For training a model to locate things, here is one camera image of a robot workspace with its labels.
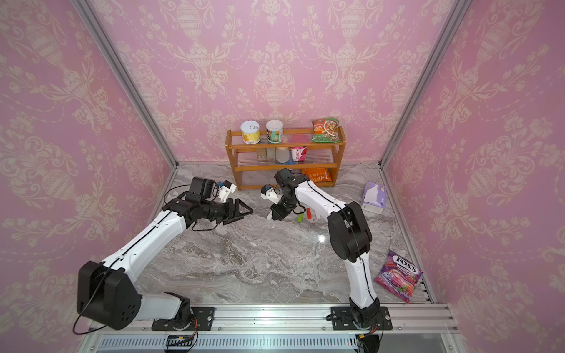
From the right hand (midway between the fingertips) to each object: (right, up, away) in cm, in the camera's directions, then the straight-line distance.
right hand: (276, 215), depth 92 cm
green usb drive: (+10, -2, +8) cm, 13 cm away
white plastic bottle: (+2, +26, +7) cm, 28 cm away
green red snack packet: (+20, +34, -4) cm, 40 cm away
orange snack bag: (+20, +18, +18) cm, 32 cm away
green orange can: (0, +34, -6) cm, 34 cm away
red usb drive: (+14, 0, +9) cm, 17 cm away
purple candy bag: (+46, -20, -11) cm, 51 cm away
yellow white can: (-10, +34, -6) cm, 36 cm away
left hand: (-9, +2, -13) cm, 16 cm away
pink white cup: (+10, +27, +6) cm, 29 cm away
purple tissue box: (+44, +7, +8) cm, 46 cm away
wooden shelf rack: (+9, +23, +9) cm, 27 cm away
